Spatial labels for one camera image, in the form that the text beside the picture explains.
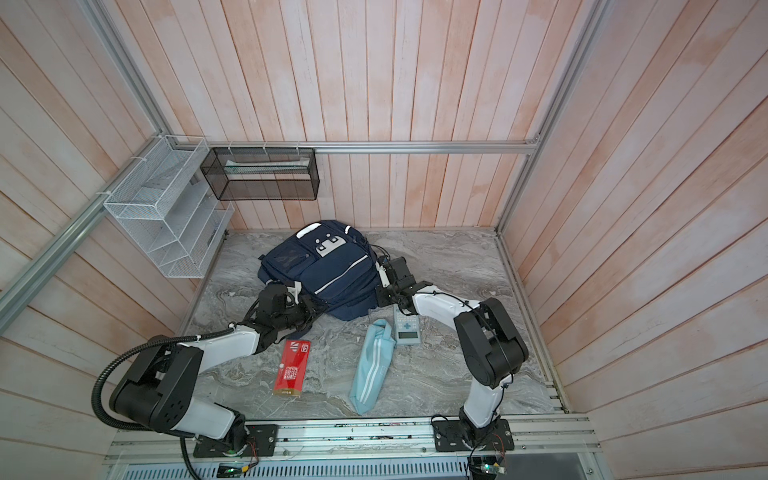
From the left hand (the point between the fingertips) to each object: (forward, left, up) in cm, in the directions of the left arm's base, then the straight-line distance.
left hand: (329, 309), depth 88 cm
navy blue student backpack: (+18, 0, -1) cm, 18 cm away
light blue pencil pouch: (-16, -13, -3) cm, 21 cm away
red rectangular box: (-15, +10, -7) cm, 20 cm away
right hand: (+9, -16, -2) cm, 19 cm away
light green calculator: (-3, -24, -7) cm, 25 cm away
